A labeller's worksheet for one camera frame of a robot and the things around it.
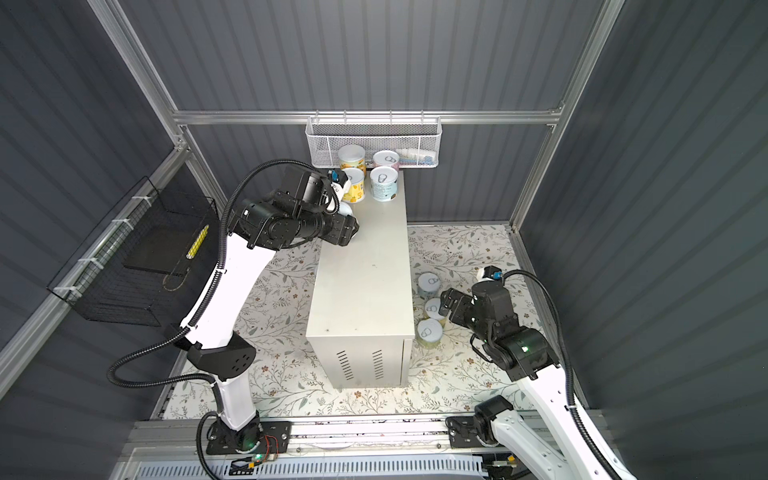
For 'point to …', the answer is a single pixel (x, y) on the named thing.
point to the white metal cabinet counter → (361, 326)
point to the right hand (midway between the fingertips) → (459, 301)
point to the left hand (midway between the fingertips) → (345, 220)
